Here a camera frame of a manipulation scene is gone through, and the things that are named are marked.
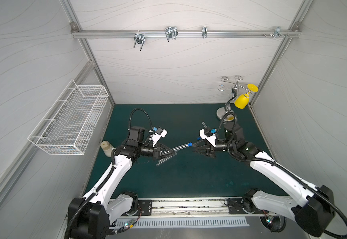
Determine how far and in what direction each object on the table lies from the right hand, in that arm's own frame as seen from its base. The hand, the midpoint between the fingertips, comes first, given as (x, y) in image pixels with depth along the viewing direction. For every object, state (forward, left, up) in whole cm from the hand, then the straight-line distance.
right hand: (193, 146), depth 69 cm
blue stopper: (0, +1, +2) cm, 2 cm away
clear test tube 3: (+1, +17, -23) cm, 29 cm away
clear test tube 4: (+32, -10, -25) cm, 42 cm away
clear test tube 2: (+3, +16, -23) cm, 28 cm away
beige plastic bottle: (+4, +49, -13) cm, 50 cm away
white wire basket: (+4, +59, +7) cm, 60 cm away
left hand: (-4, +10, -2) cm, 11 cm away
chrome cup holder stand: (+44, -24, -24) cm, 55 cm away
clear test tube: (-1, +6, +1) cm, 6 cm away
